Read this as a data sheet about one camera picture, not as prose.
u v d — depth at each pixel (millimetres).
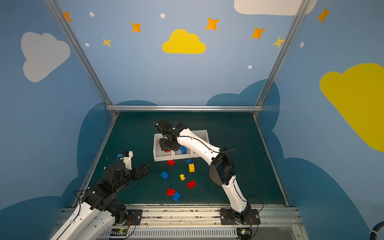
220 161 509
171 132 595
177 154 949
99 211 513
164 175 883
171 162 931
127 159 686
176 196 803
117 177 570
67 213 767
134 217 749
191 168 907
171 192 823
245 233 732
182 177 879
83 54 860
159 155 970
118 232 731
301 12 708
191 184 849
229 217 755
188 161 929
